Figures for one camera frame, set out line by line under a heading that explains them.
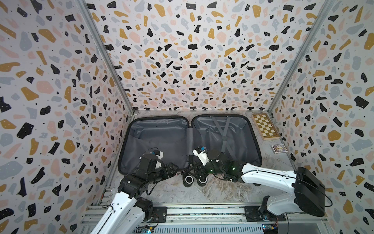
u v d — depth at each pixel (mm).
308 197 409
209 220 731
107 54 864
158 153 713
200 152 686
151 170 579
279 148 976
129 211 604
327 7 716
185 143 897
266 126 1092
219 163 595
